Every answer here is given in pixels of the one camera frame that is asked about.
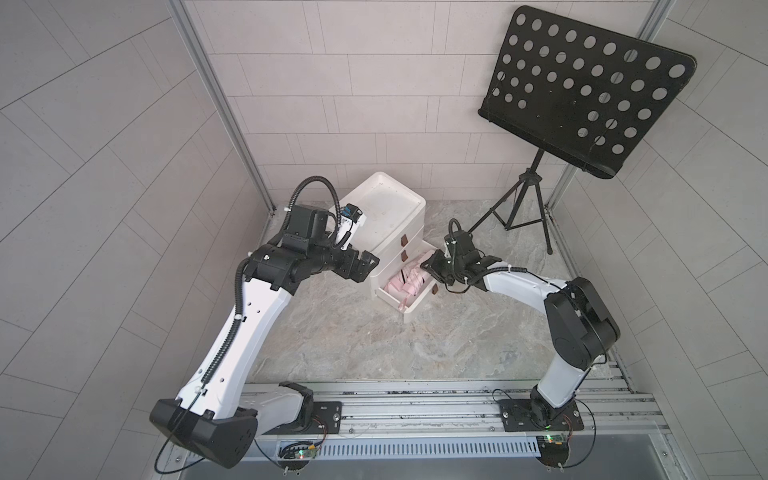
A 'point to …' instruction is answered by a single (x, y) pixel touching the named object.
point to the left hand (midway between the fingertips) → (368, 250)
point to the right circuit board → (554, 449)
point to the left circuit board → (297, 453)
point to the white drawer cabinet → (392, 232)
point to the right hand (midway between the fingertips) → (419, 265)
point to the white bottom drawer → (428, 289)
